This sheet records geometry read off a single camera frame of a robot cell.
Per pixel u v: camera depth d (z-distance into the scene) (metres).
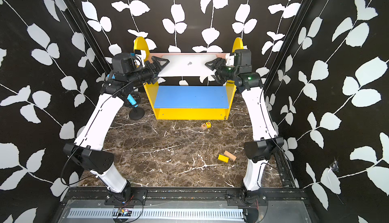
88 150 0.42
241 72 0.55
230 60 0.67
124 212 0.71
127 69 0.54
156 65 0.60
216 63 0.63
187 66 0.75
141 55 0.63
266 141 0.46
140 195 0.74
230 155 0.88
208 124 1.00
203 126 0.98
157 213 0.70
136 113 1.11
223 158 0.88
